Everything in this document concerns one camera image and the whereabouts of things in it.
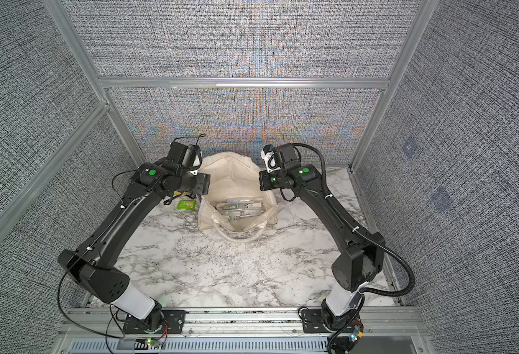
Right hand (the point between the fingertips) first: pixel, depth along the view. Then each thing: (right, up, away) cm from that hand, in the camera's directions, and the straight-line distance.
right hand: (261, 172), depth 79 cm
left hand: (-20, -2, -3) cm, 20 cm away
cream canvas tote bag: (-11, -15, +21) cm, 28 cm away
